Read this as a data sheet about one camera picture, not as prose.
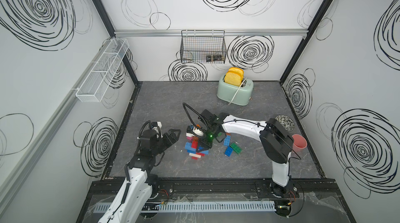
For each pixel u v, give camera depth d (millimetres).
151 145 604
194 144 788
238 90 941
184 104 750
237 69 962
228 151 846
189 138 891
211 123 706
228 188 754
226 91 963
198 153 793
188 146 802
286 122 953
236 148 851
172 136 721
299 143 809
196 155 807
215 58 886
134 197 492
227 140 886
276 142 485
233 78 952
